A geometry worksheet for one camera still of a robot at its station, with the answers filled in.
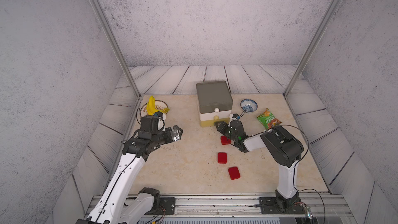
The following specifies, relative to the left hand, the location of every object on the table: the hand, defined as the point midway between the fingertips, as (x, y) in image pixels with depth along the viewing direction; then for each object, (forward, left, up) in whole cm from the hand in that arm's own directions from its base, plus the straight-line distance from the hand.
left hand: (177, 132), depth 75 cm
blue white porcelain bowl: (+33, -45, -18) cm, 59 cm away
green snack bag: (+18, -54, -15) cm, 58 cm away
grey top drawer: (+24, -19, 0) cm, 31 cm away
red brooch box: (-4, -23, -21) cm, 32 cm away
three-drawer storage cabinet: (+16, -16, -15) cm, 28 cm away
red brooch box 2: (-13, -28, -20) cm, 37 cm away
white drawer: (+17, -20, -9) cm, 28 cm away
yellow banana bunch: (+28, +22, -15) cm, 39 cm away
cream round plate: (+36, +19, -21) cm, 46 cm away
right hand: (+15, -21, -15) cm, 30 cm away
